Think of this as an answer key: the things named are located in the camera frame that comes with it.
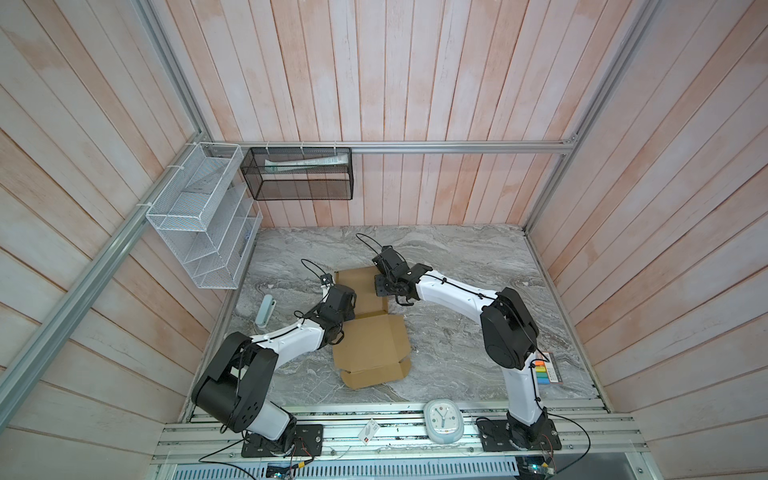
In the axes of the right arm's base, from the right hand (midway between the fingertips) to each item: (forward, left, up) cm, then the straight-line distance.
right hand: (382, 283), depth 96 cm
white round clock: (-39, -17, -6) cm, 43 cm away
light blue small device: (-9, +37, -4) cm, 38 cm away
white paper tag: (-41, +3, -7) cm, 42 cm away
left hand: (-7, +13, -3) cm, 15 cm away
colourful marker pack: (-25, -48, -8) cm, 55 cm away
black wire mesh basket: (+36, +21, +13) cm, 44 cm away
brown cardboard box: (-19, +1, -4) cm, 20 cm away
